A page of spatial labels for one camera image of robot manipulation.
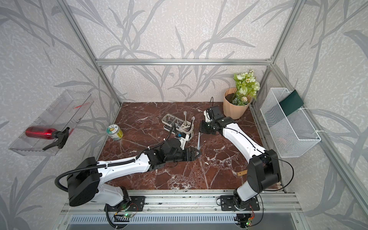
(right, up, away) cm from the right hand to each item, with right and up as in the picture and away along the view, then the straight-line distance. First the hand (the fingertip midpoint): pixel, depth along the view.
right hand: (198, 127), depth 85 cm
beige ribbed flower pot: (+24, +11, +15) cm, 30 cm away
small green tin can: (-55, -3, +8) cm, 56 cm away
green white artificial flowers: (+31, +26, +6) cm, 41 cm away
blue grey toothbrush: (0, -8, -3) cm, 8 cm away
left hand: (-1, -14, -10) cm, 17 cm away
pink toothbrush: (-3, +6, +2) cm, 7 cm away
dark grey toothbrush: (-8, +9, +6) cm, 13 cm away
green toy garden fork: (+25, -26, -3) cm, 37 cm away
